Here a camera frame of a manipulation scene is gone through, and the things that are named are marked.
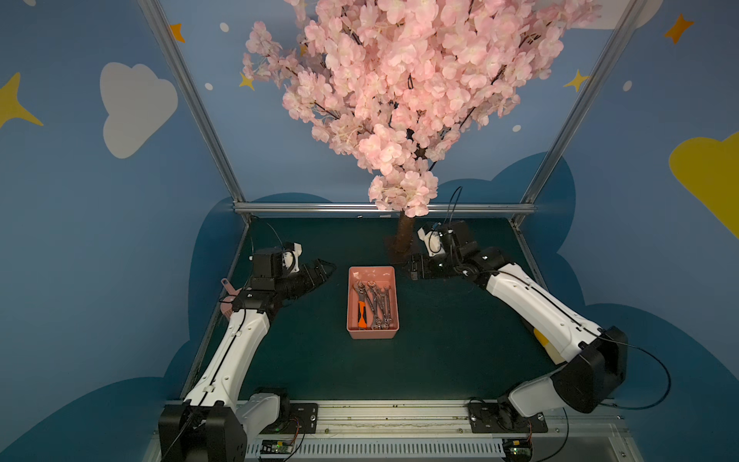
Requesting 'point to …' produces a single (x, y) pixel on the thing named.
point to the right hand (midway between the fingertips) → (415, 264)
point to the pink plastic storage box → (385, 277)
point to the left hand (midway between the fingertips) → (328, 269)
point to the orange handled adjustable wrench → (363, 320)
